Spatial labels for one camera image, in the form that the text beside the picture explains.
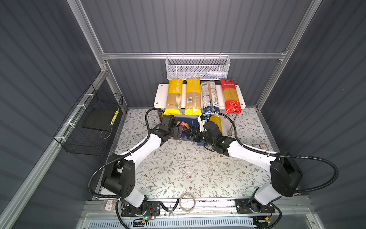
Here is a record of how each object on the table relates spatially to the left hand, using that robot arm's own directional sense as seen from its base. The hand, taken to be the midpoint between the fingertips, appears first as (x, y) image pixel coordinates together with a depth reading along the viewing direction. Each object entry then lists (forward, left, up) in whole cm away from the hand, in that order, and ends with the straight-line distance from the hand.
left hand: (173, 128), depth 89 cm
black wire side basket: (-9, +44, +13) cm, 46 cm away
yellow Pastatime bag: (+9, -31, -5) cm, 33 cm away
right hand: (-7, -10, +4) cm, 13 cm away
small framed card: (-9, -61, -13) cm, 63 cm away
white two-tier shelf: (+9, +6, +19) cm, 22 cm away
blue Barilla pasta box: (+4, -9, -2) cm, 10 cm away
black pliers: (-43, +3, -14) cm, 45 cm away
